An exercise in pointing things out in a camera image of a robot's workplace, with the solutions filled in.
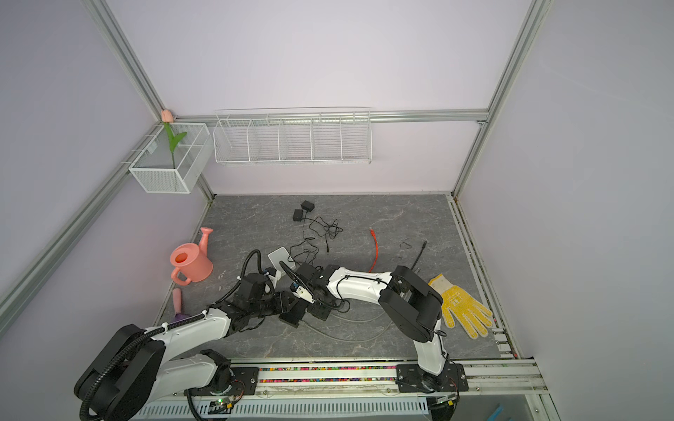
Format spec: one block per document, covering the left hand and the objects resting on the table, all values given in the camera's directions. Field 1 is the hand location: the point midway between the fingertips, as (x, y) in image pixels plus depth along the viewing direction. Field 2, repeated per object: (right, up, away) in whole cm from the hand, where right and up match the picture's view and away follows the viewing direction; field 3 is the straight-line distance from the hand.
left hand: (295, 303), depth 87 cm
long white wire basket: (-3, +60, +12) cm, 61 cm away
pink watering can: (-35, +14, 0) cm, 37 cm away
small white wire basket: (-43, +44, -5) cm, 62 cm away
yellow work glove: (+59, -4, -2) cm, 59 cm away
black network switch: (0, -4, -1) cm, 4 cm away
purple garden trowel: (-40, 0, +1) cm, 40 cm away
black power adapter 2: (0, +34, +29) cm, 45 cm away
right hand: (+9, -2, +1) cm, 9 cm away
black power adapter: (-4, +30, +25) cm, 40 cm away
